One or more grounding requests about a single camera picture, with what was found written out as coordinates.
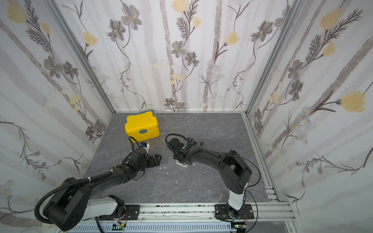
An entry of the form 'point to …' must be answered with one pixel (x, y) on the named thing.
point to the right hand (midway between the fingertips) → (180, 155)
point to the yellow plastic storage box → (142, 125)
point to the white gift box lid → (181, 164)
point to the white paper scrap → (176, 182)
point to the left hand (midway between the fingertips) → (157, 156)
